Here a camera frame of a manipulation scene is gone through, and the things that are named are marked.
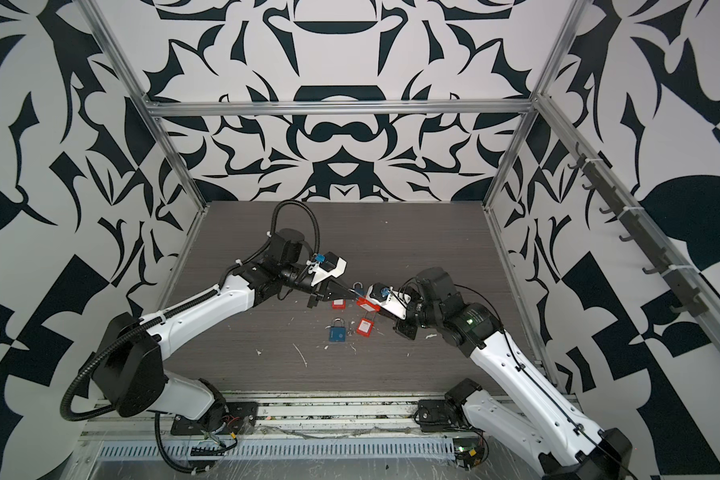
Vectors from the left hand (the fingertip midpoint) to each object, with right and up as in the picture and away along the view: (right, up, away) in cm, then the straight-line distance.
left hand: (358, 287), depth 71 cm
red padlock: (+2, -3, -2) cm, 4 cm away
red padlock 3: (+2, -15, +17) cm, 22 cm away
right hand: (+6, -5, +2) cm, 8 cm away
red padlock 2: (-6, -9, +21) cm, 24 cm away
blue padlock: (-6, -16, +16) cm, 24 cm away
